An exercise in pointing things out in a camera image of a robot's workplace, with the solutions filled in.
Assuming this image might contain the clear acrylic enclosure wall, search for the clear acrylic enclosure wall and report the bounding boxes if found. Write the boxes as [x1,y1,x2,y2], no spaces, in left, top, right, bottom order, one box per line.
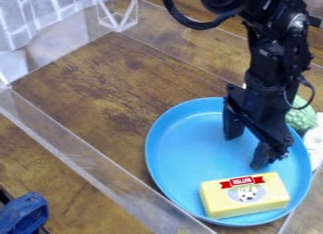
[0,0,323,234]

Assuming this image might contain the blue clamp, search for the blue clamp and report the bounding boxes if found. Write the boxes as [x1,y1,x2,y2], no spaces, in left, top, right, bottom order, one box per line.
[0,192,50,234]

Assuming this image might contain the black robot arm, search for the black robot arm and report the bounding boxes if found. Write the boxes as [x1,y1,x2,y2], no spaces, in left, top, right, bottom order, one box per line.
[200,0,313,169]

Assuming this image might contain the grey checked cloth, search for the grey checked cloth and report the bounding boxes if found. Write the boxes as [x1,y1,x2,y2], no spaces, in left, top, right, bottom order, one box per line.
[0,0,111,54]

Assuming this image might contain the blue round plate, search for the blue round plate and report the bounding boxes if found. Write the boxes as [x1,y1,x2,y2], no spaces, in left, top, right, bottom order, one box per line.
[146,97,311,227]

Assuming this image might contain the green bitter gourd toy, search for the green bitter gourd toy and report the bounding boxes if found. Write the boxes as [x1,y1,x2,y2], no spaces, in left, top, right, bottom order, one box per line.
[286,95,318,131]

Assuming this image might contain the black cable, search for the black cable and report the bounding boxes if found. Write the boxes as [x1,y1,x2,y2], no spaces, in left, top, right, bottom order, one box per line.
[158,0,242,31]

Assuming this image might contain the white oval toy object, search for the white oval toy object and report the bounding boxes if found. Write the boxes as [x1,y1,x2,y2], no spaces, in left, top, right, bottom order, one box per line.
[303,112,323,171]

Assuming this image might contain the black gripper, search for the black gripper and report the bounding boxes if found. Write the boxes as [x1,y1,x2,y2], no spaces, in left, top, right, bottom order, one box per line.
[222,71,299,170]

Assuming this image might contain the yellow butter box toy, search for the yellow butter box toy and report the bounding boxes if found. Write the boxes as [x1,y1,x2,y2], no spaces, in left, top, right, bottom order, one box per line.
[199,172,290,219]

